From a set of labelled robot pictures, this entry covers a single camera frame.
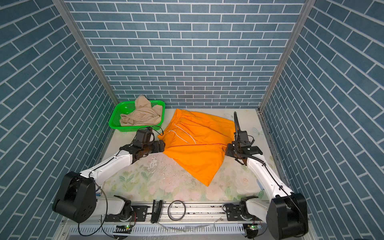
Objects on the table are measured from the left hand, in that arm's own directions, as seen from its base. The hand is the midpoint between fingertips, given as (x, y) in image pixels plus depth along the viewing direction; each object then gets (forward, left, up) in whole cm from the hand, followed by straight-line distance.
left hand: (160, 144), depth 89 cm
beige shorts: (+28, +16, -2) cm, 32 cm away
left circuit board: (-40, +13, -12) cm, 44 cm away
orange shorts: (+6, -23, -6) cm, 25 cm away
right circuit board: (-42, -49, -9) cm, 65 cm away
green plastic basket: (+37, +31, -4) cm, 49 cm away
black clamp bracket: (-34, -2, -6) cm, 35 cm away
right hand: (-4, -41, +3) cm, 41 cm away
